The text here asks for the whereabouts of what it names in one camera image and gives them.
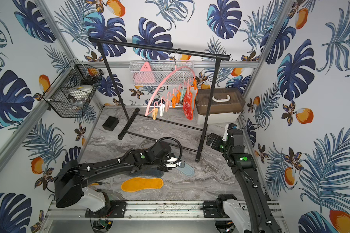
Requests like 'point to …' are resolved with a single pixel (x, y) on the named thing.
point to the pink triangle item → (145, 75)
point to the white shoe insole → (185, 169)
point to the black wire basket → (68, 95)
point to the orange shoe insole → (135, 184)
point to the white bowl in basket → (81, 91)
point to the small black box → (110, 123)
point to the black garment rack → (124, 132)
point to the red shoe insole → (188, 105)
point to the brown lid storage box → (227, 104)
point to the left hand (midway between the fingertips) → (173, 155)
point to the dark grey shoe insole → (155, 173)
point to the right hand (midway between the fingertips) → (215, 137)
